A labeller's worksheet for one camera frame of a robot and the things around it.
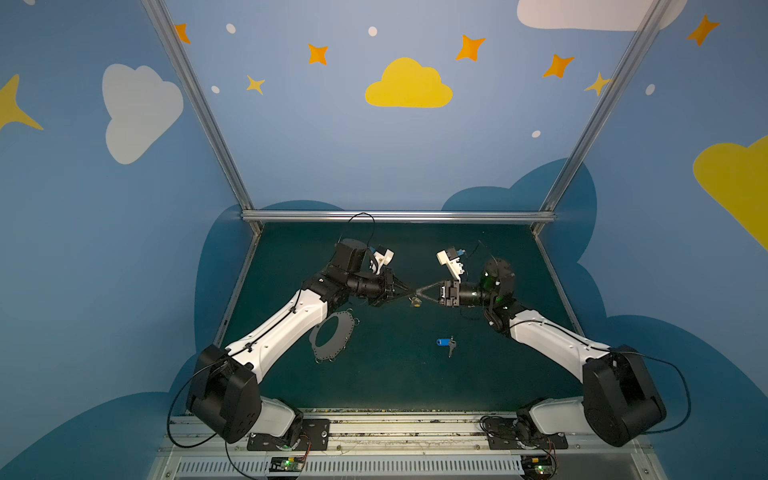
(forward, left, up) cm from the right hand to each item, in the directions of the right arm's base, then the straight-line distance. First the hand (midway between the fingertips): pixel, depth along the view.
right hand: (420, 292), depth 73 cm
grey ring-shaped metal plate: (+4, +22, -26) cm, 34 cm away
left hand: (-1, +1, +1) cm, 2 cm away
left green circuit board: (-35, +31, -25) cm, 53 cm away
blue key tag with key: (-2, -10, -25) cm, 27 cm away
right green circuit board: (-31, -30, -27) cm, 51 cm away
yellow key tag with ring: (-1, +1, -3) cm, 3 cm away
